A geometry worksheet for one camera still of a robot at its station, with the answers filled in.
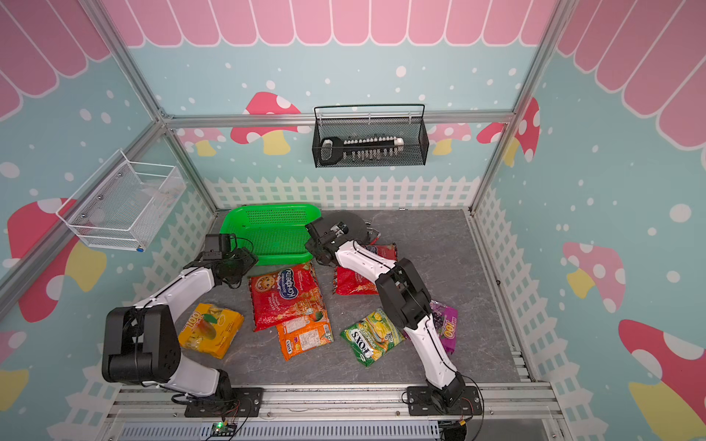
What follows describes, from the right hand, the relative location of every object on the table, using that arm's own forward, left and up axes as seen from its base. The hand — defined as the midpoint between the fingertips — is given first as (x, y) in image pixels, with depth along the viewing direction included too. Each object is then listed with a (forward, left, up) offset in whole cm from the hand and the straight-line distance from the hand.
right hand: (309, 244), depth 97 cm
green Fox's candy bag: (-30, -21, -8) cm, 38 cm away
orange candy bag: (-28, 0, -8) cm, 29 cm away
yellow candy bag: (-29, +27, -4) cm, 40 cm away
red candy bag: (-16, +7, -6) cm, 19 cm away
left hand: (-7, +18, -1) cm, 20 cm away
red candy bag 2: (-11, -14, -8) cm, 19 cm away
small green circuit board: (-53, +19, -12) cm, 57 cm away
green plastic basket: (+14, +17, -9) cm, 23 cm away
